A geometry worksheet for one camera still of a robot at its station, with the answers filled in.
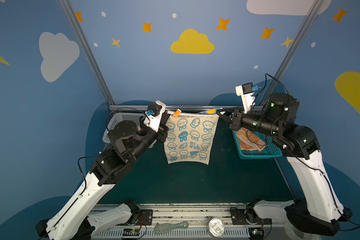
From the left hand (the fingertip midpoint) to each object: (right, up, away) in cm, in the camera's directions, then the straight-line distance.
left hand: (164, 111), depth 53 cm
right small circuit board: (+44, -59, +20) cm, 76 cm away
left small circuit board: (-19, -58, +20) cm, 64 cm away
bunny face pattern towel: (+11, -11, +17) cm, 23 cm away
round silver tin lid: (+22, -52, +14) cm, 58 cm away
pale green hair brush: (-3, -55, +17) cm, 57 cm away
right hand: (+20, +1, 0) cm, 20 cm away
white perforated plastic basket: (-42, 0, +51) cm, 66 cm away
